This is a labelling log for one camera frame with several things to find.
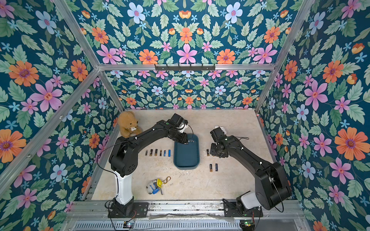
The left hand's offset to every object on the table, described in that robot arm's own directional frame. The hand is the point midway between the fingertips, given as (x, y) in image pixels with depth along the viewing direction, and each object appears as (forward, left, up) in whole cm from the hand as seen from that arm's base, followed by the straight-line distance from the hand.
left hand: (187, 138), depth 93 cm
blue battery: (-6, +13, -8) cm, 16 cm away
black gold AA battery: (-7, -13, -7) cm, 17 cm away
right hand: (-11, -17, 0) cm, 20 cm away
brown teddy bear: (+9, +37, +9) cm, 39 cm away
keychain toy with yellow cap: (-27, +19, -4) cm, 34 cm away
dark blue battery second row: (-18, -17, -8) cm, 26 cm away
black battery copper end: (-4, +22, -9) cm, 24 cm away
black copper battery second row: (-18, -14, -8) cm, 24 cm away
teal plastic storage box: (-10, +1, -6) cm, 12 cm away
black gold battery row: (-4, +18, -8) cm, 20 cm away
